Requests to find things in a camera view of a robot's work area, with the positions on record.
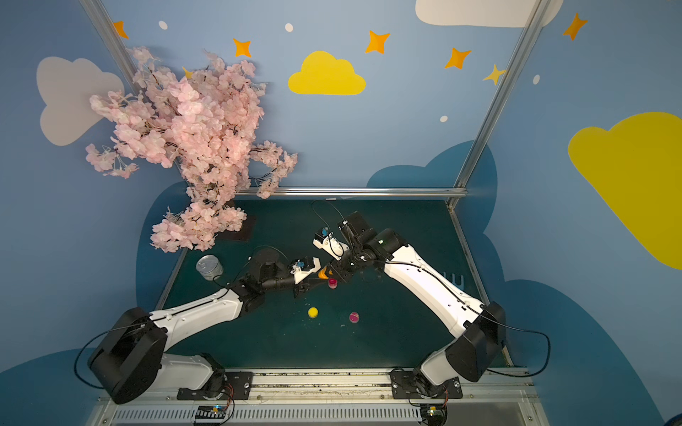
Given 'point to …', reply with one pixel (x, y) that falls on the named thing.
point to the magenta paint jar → (332, 283)
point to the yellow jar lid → (313, 312)
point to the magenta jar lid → (354, 317)
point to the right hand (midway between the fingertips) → (336, 265)
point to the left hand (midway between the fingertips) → (325, 268)
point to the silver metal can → (210, 266)
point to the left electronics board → (210, 412)
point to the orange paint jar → (322, 273)
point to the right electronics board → (434, 414)
